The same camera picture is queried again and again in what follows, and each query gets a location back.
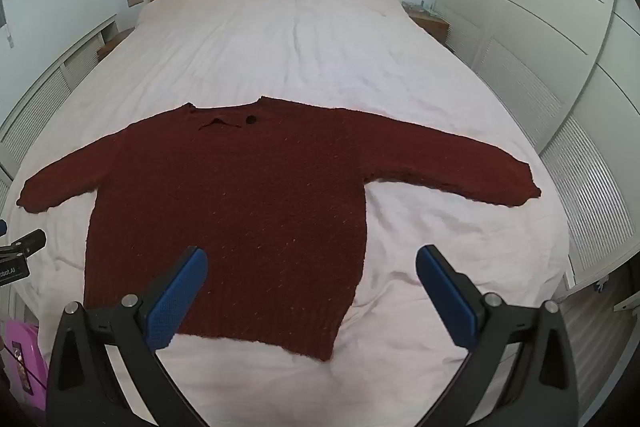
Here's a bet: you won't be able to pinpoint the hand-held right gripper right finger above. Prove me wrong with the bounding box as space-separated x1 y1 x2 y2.
416 245 581 427

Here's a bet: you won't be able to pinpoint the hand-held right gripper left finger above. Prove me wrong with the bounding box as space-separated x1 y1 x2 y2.
46 246 221 427

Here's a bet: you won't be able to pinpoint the dark red knitted sweater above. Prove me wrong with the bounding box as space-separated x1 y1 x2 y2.
15 94 542 362

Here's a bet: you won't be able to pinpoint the pink plastic box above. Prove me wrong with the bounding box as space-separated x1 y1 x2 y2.
0 318 42 397

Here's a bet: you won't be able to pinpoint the white low louvered cabinet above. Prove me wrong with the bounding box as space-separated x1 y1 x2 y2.
0 16 122 208

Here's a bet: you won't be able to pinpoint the wooden nightstand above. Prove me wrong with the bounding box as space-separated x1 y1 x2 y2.
97 28 136 62
406 9 451 44

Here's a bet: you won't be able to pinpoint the white wardrobe doors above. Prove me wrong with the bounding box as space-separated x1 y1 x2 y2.
432 0 640 303

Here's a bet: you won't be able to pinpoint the white bed sheet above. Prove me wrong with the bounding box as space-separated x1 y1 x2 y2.
0 0 573 427

